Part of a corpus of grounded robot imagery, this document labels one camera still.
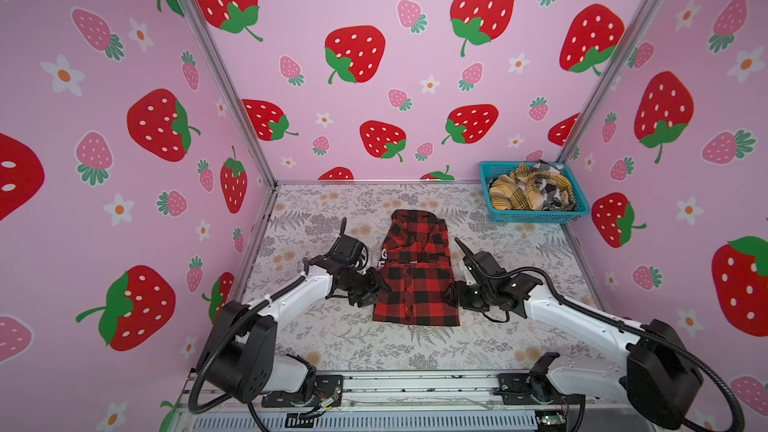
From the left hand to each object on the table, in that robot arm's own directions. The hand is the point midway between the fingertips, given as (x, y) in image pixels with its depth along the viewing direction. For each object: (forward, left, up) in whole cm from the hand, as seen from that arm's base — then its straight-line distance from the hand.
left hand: (388, 292), depth 83 cm
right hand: (-2, -16, -1) cm, 17 cm away
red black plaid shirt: (+16, -9, -6) cm, 19 cm away
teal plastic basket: (+51, -40, +1) cm, 65 cm away
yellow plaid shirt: (+41, -54, +2) cm, 68 cm away
